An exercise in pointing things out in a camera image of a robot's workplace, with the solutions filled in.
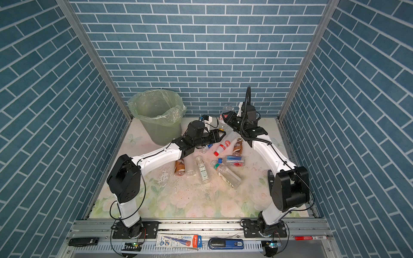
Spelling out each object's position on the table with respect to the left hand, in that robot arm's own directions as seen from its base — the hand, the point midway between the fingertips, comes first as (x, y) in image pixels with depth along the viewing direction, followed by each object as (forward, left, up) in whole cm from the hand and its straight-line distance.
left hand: (224, 134), depth 82 cm
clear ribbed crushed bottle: (+15, -3, +5) cm, 15 cm away
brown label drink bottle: (+1, -9, -17) cm, 19 cm away
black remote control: (-43, +62, -21) cm, 78 cm away
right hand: (+8, +1, +6) cm, 11 cm away
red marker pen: (-44, -37, -20) cm, 61 cm away
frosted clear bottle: (-6, +19, -24) cm, 31 cm away
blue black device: (-45, +1, -18) cm, 49 cm away
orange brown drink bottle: (-9, +25, -19) cm, 32 cm away
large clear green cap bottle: (-15, -4, -19) cm, 25 cm away
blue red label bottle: (-4, -7, -21) cm, 23 cm away
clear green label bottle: (-14, +11, -18) cm, 25 cm away
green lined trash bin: (+21, +38, -4) cm, 43 cm away
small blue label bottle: (-9, +10, -1) cm, 14 cm away
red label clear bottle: (+4, 0, -18) cm, 19 cm away
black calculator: (-17, -26, -19) cm, 36 cm away
